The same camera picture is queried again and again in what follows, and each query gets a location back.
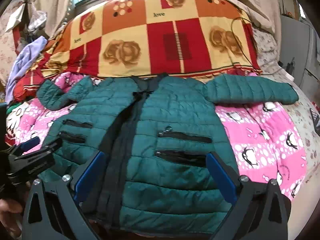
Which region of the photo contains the person's left hand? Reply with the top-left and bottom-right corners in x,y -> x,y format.
0,199 -> 24,240

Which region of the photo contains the white printed cloth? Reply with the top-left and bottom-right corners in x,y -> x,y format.
5,102 -> 29,137

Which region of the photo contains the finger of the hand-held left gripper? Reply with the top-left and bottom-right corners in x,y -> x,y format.
7,138 -> 63,179
7,136 -> 40,158

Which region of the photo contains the white cabinet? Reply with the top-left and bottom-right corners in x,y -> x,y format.
279,14 -> 320,107

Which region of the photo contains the black cable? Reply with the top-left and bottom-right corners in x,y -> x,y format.
231,17 -> 293,77

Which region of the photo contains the silvery plastic bag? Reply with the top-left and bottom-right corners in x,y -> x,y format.
27,9 -> 48,32

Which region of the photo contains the lavender cloth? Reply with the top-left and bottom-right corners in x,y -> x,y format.
5,35 -> 48,103

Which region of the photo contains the rose-patterned checked blanket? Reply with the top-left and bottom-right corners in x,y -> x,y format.
41,0 -> 263,80

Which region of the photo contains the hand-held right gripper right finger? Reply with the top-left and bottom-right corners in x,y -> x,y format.
205,152 -> 292,240

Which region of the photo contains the beige curtain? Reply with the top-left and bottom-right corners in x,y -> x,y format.
27,0 -> 76,38
217,0 -> 283,35

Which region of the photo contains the pink penguin blanket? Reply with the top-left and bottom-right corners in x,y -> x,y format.
5,71 -> 308,202

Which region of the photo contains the red striped cloth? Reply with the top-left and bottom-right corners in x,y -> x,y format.
13,60 -> 52,102

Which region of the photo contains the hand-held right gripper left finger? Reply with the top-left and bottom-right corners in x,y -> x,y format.
22,151 -> 105,240

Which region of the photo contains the green puffer jacket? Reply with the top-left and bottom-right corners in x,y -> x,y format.
37,73 -> 299,233

